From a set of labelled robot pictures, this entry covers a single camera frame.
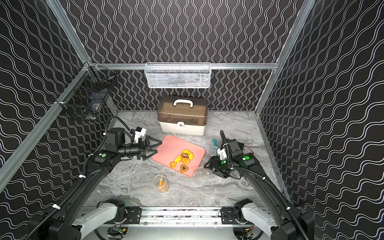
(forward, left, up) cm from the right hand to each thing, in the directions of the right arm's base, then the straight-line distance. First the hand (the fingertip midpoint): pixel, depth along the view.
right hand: (208, 168), depth 75 cm
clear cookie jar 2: (-5, +25, -9) cm, 27 cm away
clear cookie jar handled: (+19, -5, -14) cm, 24 cm away
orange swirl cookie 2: (+10, +13, -13) cm, 21 cm away
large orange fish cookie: (+15, +12, -12) cm, 23 cm away
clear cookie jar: (+2, +2, -11) cm, 11 cm away
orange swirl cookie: (+8, +20, -14) cm, 26 cm away
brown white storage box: (+39, +16, -4) cm, 42 cm away
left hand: (+5, +24, +13) cm, 27 cm away
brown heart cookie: (+6, +14, -14) cm, 20 cm away
